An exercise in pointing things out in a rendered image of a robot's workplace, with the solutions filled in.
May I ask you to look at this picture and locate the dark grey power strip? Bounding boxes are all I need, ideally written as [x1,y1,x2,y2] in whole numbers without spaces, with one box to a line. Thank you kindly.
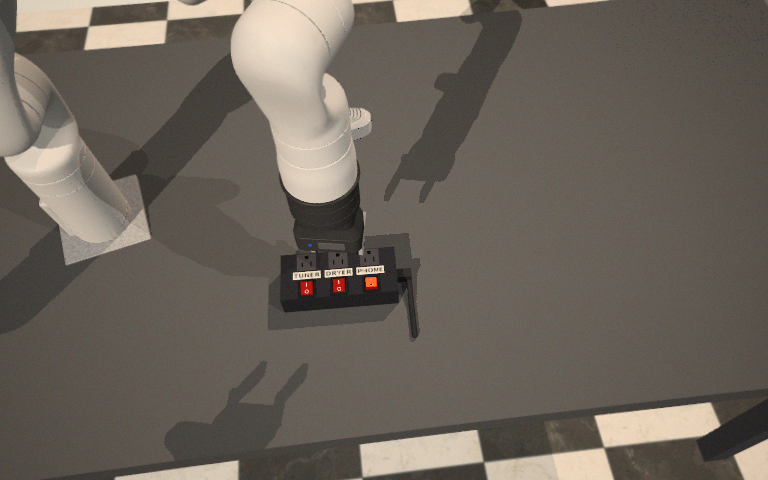
[280,247,418,338]

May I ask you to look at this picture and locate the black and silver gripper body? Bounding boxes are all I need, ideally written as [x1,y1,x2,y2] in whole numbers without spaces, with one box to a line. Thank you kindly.
[276,108,372,253]

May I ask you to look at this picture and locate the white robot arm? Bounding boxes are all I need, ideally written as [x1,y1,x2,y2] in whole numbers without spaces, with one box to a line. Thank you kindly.
[0,0,354,243]

